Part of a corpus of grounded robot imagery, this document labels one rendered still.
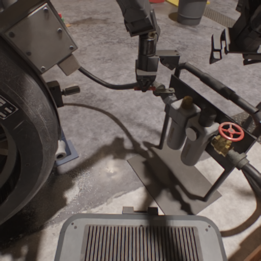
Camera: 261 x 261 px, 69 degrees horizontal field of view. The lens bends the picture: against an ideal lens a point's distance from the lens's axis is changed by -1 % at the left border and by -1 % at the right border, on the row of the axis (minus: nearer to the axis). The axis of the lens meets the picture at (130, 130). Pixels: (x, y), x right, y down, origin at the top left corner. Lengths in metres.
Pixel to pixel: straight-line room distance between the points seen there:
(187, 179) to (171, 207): 0.18
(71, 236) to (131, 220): 0.19
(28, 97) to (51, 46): 0.11
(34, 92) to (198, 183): 0.88
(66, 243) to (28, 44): 0.55
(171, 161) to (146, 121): 0.34
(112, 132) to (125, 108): 0.24
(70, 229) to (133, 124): 0.78
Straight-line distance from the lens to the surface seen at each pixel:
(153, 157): 1.11
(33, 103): 0.44
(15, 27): 0.40
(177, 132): 0.78
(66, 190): 1.05
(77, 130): 1.27
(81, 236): 0.69
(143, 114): 1.34
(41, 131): 0.49
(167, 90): 0.77
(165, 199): 1.00
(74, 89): 0.61
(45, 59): 0.43
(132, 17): 0.59
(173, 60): 0.68
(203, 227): 0.73
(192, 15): 2.80
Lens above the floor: 0.92
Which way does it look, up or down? 49 degrees down
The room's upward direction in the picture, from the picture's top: 2 degrees clockwise
